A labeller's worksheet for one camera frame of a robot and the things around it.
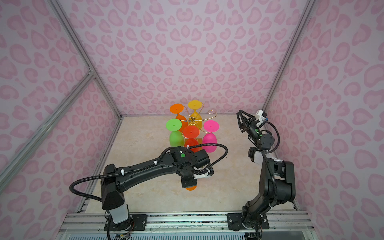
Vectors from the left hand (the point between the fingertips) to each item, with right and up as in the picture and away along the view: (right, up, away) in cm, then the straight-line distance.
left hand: (192, 178), depth 72 cm
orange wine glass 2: (-8, +35, +6) cm, 36 cm away
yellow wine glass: (+1, +37, +8) cm, 38 cm away
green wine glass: (-8, +19, +4) cm, 21 cm away
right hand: (+23, +32, 0) cm, 39 cm away
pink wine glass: (+8, +25, -3) cm, 27 cm away
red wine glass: (0, +22, -5) cm, 23 cm away
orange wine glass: (-1, -9, +11) cm, 15 cm away
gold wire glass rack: (0, +28, +2) cm, 29 cm away
